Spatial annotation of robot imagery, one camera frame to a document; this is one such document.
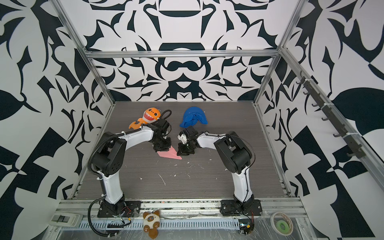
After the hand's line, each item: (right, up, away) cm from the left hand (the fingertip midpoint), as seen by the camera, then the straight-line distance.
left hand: (170, 146), depth 94 cm
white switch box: (-45, -29, -24) cm, 58 cm away
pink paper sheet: (+1, -4, 0) cm, 4 cm away
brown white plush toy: (-5, -29, -26) cm, 39 cm away
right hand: (+5, -4, -2) cm, 7 cm away
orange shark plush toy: (-15, +19, +7) cm, 25 cm away
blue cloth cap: (+14, +19, +10) cm, 25 cm away
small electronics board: (+38, -33, -22) cm, 56 cm away
